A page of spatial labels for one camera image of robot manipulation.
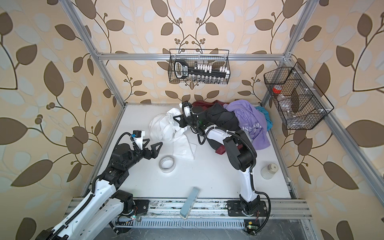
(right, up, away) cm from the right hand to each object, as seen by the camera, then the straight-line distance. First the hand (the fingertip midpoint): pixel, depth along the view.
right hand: (174, 117), depth 89 cm
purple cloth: (+52, -3, +11) cm, 53 cm away
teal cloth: (+64, -5, +14) cm, 66 cm away
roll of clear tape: (-3, -31, -4) cm, 31 cm away
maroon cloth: (+19, +11, +32) cm, 39 cm away
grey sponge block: (+10, -44, -13) cm, 47 cm away
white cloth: (-7, -6, +4) cm, 10 cm away
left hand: (-8, -12, -13) cm, 19 cm away
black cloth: (+29, +2, +15) cm, 32 cm away
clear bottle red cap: (+62, +17, -1) cm, 64 cm away
